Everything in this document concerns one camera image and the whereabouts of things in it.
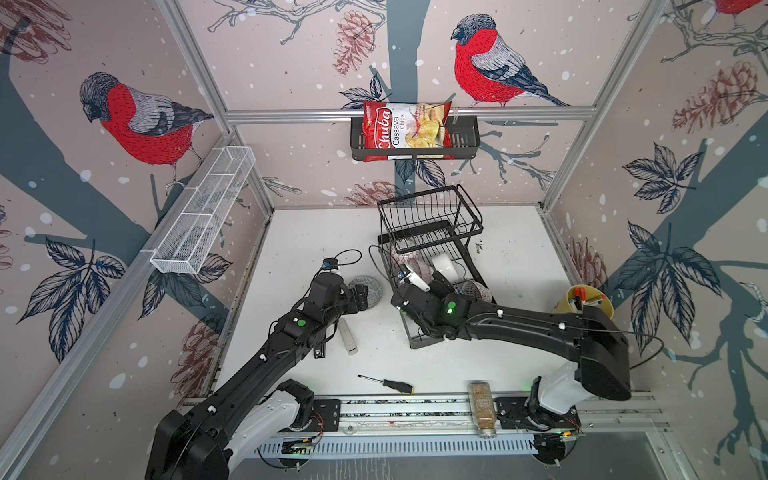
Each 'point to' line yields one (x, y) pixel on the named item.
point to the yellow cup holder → (592, 293)
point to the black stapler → (319, 350)
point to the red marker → (580, 291)
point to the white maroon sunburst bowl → (476, 291)
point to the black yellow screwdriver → (394, 385)
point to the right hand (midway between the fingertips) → (421, 287)
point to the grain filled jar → (482, 409)
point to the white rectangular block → (347, 337)
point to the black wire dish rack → (430, 230)
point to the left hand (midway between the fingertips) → (355, 289)
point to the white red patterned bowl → (404, 258)
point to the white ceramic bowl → (447, 266)
